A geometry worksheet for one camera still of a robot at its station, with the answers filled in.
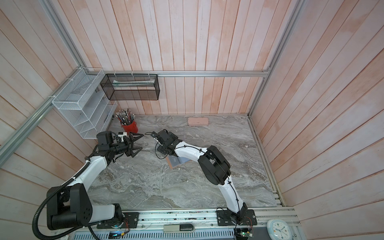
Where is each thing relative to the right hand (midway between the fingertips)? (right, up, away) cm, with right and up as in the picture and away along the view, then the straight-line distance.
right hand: (166, 139), depth 97 cm
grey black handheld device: (+8, -42, -24) cm, 50 cm away
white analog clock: (+57, -40, -28) cm, 75 cm away
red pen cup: (-25, +8, +7) cm, 27 cm away
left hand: (-11, 0, -15) cm, 18 cm away
